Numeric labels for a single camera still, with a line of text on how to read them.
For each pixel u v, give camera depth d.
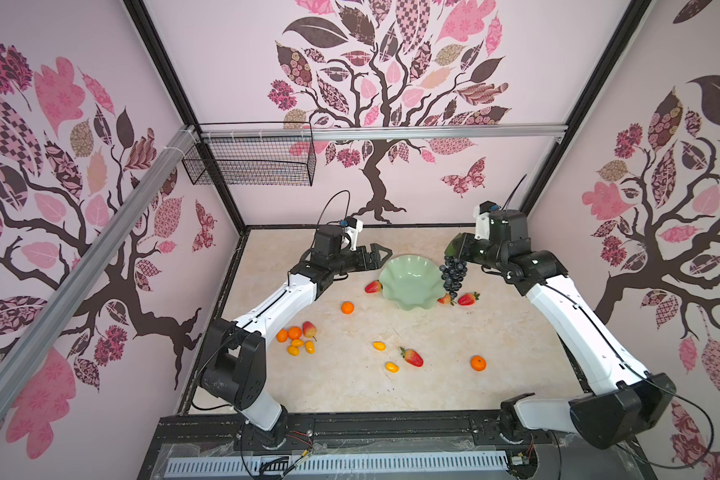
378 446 0.73
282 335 0.88
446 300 0.95
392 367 0.84
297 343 0.88
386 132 0.95
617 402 0.38
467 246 0.66
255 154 0.95
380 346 0.88
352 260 0.72
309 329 0.90
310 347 0.88
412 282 1.03
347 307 0.95
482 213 0.67
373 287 1.00
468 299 0.97
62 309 0.49
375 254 0.73
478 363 0.83
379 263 0.73
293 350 0.87
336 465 0.70
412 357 0.85
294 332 0.90
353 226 0.75
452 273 0.77
